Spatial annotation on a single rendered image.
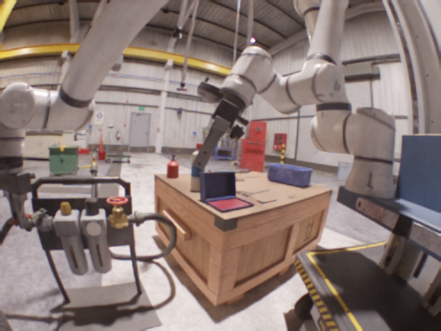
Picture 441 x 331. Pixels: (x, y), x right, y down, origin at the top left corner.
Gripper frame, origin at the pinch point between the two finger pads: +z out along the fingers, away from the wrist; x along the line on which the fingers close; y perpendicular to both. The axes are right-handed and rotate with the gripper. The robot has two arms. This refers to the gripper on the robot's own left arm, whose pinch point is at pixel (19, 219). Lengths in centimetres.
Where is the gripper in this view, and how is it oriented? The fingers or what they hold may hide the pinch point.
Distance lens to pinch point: 62.0
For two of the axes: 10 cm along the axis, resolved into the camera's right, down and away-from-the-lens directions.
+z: -0.8, 9.9, 1.1
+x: -9.9, -0.7, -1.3
